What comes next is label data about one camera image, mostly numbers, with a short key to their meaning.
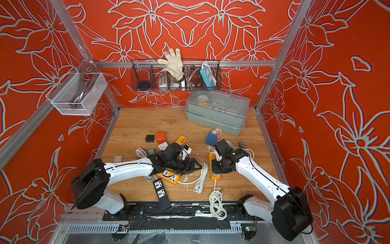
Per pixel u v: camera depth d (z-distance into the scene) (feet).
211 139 3.05
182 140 3.20
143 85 3.27
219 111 3.11
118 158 2.96
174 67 2.95
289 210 1.27
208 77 2.88
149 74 3.31
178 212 2.44
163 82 3.10
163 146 3.03
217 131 3.29
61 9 2.32
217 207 2.43
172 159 2.21
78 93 2.49
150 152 3.03
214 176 2.61
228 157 1.89
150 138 3.31
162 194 2.51
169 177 2.29
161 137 3.18
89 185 1.38
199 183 2.61
